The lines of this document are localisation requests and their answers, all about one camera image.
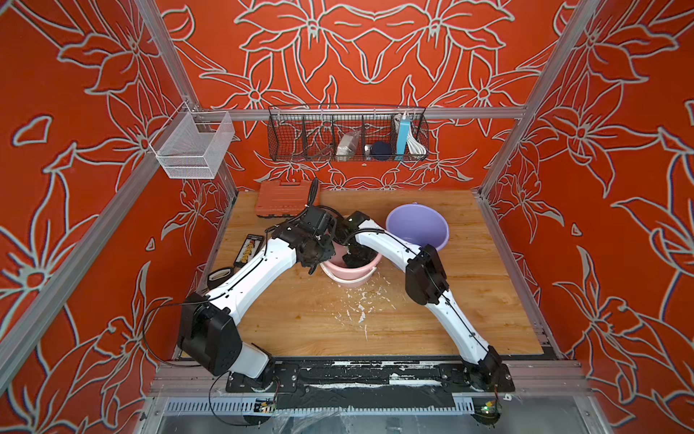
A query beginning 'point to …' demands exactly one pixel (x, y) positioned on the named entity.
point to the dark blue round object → (381, 151)
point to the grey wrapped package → (347, 146)
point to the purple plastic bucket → (419, 223)
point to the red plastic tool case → (281, 198)
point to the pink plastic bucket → (336, 270)
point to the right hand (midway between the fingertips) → (356, 269)
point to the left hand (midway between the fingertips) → (330, 253)
